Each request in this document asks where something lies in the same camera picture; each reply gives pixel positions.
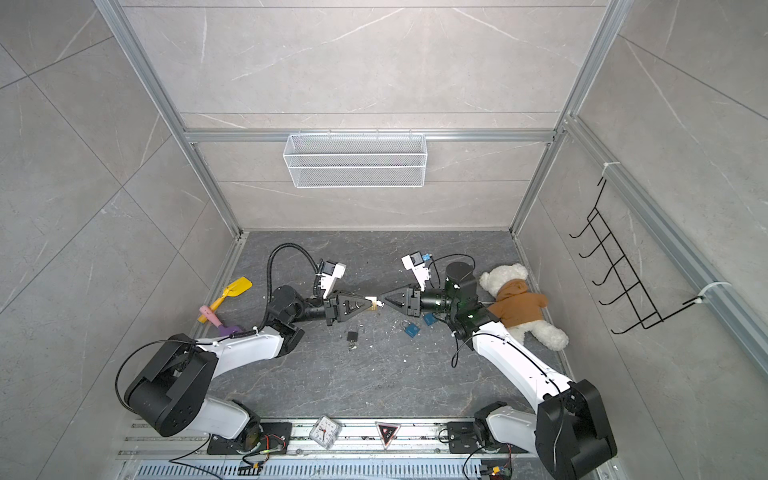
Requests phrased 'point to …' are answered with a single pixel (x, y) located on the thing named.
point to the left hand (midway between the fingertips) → (369, 302)
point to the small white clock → (325, 431)
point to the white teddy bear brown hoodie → (519, 308)
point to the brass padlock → (374, 306)
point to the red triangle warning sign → (387, 432)
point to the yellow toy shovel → (235, 288)
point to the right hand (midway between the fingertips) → (383, 298)
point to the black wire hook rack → (639, 303)
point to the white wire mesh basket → (356, 160)
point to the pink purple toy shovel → (224, 331)
